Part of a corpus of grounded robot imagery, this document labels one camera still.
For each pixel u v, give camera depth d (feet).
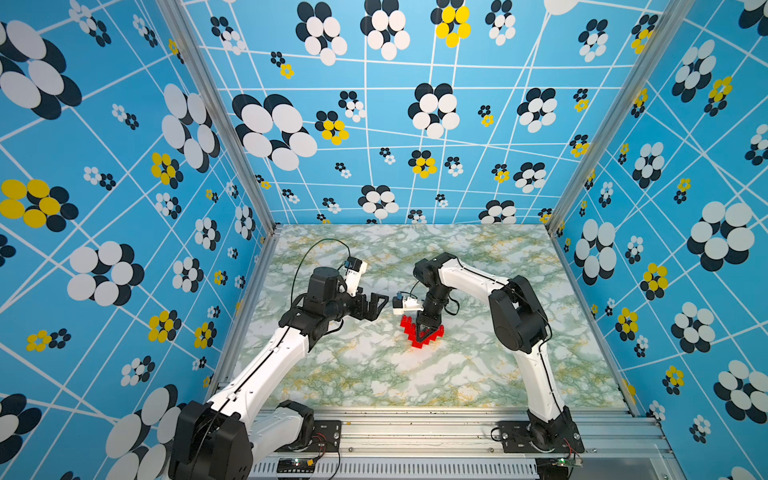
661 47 2.39
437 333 2.71
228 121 2.92
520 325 1.85
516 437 2.37
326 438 2.38
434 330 2.69
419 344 2.83
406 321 2.78
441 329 2.77
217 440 1.28
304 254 3.65
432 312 2.68
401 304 2.71
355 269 2.28
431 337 2.75
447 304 2.70
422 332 2.85
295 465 2.37
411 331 2.84
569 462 2.21
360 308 2.28
